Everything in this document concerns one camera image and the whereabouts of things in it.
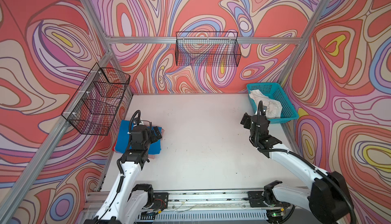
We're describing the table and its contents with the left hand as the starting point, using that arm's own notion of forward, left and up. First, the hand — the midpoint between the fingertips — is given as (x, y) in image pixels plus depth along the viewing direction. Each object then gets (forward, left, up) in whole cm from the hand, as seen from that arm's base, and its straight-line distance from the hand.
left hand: (152, 129), depth 81 cm
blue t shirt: (-15, +5, +16) cm, 22 cm away
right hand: (+6, -56, +1) cm, 57 cm away
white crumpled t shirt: (+24, -79, -10) cm, 83 cm away
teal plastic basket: (+41, -84, -11) cm, 94 cm away
